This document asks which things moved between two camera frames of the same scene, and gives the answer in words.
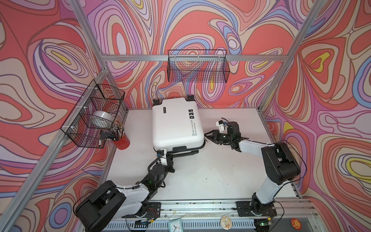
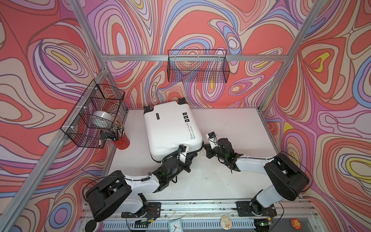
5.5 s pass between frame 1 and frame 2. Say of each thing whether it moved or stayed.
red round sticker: stayed
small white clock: stayed
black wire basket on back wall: stayed
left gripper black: moved
